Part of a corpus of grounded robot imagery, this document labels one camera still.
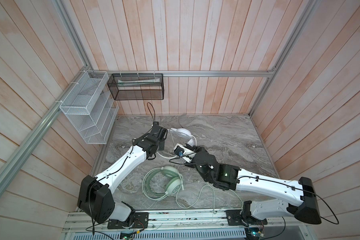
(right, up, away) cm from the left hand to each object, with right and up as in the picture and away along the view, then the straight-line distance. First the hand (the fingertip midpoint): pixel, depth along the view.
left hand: (157, 144), depth 83 cm
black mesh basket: (-18, +39, +22) cm, 48 cm away
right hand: (+17, +1, -14) cm, 22 cm away
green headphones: (+10, -21, -7) cm, 24 cm away
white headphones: (+14, +5, -2) cm, 15 cm away
